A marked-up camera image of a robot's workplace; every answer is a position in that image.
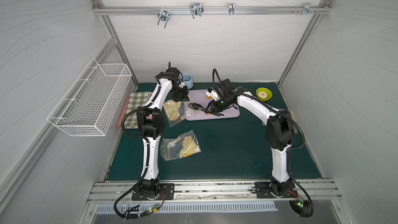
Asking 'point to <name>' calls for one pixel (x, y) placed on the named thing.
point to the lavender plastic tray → (199, 98)
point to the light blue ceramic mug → (187, 79)
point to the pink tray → (119, 123)
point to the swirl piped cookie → (209, 97)
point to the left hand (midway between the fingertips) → (190, 99)
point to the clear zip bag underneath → (174, 111)
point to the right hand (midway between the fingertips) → (207, 110)
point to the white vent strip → (162, 208)
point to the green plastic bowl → (263, 94)
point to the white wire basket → (87, 108)
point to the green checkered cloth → (136, 99)
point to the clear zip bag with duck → (180, 147)
